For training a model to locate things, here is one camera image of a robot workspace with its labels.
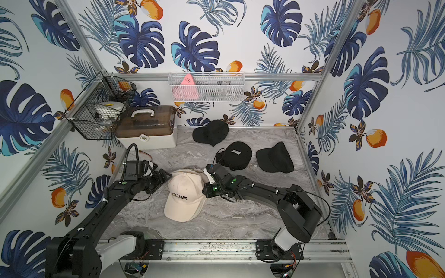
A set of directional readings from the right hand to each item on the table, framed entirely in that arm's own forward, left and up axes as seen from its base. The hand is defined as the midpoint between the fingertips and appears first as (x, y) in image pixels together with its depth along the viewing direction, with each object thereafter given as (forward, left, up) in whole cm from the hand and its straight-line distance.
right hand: (203, 190), depth 83 cm
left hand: (+5, +17, +5) cm, 19 cm away
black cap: (+43, -2, -4) cm, 43 cm away
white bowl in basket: (+26, +44, +27) cm, 58 cm away
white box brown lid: (+41, +39, +3) cm, 57 cm away
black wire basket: (+42, +53, +29) cm, 74 cm away
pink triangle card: (+43, +10, +28) cm, 52 cm away
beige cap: (-4, +8, +1) cm, 9 cm away
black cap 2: (+22, -39, -5) cm, 46 cm away
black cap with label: (+24, -17, -3) cm, 29 cm away
